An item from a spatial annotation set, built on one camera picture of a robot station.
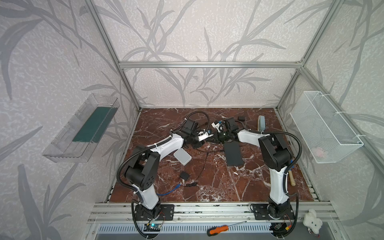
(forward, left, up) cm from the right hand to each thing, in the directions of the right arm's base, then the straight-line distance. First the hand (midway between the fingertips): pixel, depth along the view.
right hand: (207, 136), depth 95 cm
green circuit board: (-47, +28, -8) cm, 55 cm away
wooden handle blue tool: (-23, -48, -6) cm, 53 cm away
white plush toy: (-45, -47, -3) cm, 65 cm away
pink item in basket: (-18, -54, +13) cm, 59 cm away
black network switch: (-8, -17, -8) cm, 21 cm away
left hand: (-1, +2, +3) cm, 4 cm away
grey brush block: (+13, -39, -3) cm, 41 cm away
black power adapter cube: (-23, +13, -6) cm, 28 cm away
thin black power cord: (-27, +7, -6) cm, 28 cm away
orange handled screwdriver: (-49, -1, -4) cm, 49 cm away
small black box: (+20, -27, -7) cm, 34 cm away
